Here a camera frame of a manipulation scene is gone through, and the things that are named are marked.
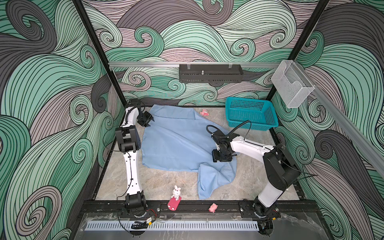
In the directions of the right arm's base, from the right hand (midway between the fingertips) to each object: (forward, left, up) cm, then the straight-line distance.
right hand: (217, 160), depth 89 cm
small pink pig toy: (-25, +5, +1) cm, 26 cm away
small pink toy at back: (+38, +6, +1) cm, 39 cm away
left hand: (+30, +44, +2) cm, 54 cm away
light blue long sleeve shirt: (+14, +26, -1) cm, 30 cm away
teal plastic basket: (+40, -38, -1) cm, 55 cm away
